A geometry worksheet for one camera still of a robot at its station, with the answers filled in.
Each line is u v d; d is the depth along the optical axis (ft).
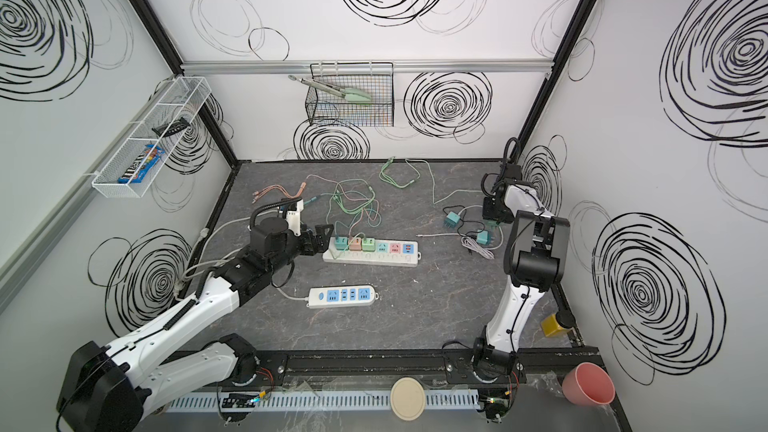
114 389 1.24
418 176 3.78
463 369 2.41
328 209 3.37
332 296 2.71
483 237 3.15
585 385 2.07
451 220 3.32
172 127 2.52
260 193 3.58
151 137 2.54
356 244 2.92
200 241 3.32
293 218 2.30
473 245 3.10
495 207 2.91
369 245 2.92
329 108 3.56
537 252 1.74
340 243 2.92
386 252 3.00
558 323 2.39
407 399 2.11
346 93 3.01
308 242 2.29
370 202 3.47
